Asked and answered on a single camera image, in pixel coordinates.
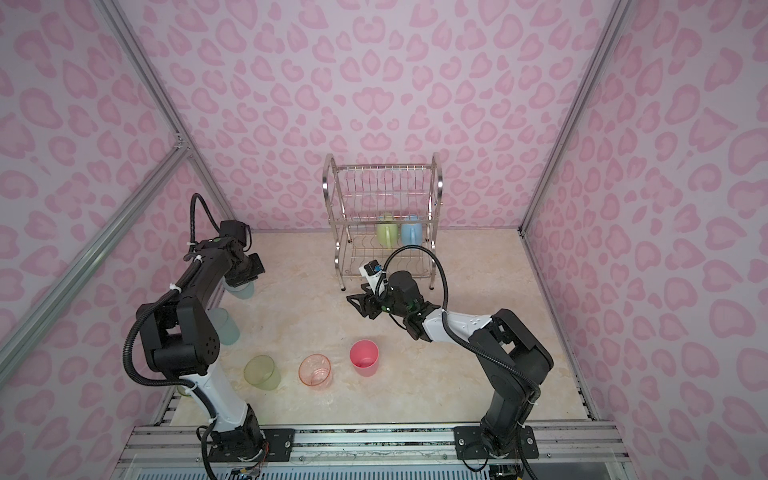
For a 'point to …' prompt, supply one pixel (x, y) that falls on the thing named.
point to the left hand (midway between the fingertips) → (254, 269)
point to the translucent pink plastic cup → (315, 371)
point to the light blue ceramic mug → (411, 234)
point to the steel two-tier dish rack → (384, 212)
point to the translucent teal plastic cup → (244, 291)
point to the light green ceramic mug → (387, 235)
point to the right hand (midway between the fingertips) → (356, 290)
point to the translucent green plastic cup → (260, 371)
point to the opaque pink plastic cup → (364, 356)
